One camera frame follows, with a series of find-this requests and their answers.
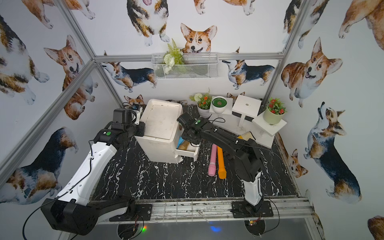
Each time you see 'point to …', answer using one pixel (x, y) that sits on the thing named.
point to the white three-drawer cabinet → (162, 132)
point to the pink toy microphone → (212, 166)
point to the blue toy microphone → (180, 140)
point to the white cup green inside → (219, 104)
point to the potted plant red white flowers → (203, 102)
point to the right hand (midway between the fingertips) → (184, 138)
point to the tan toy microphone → (184, 145)
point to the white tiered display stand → (242, 115)
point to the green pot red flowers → (275, 111)
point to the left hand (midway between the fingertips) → (143, 121)
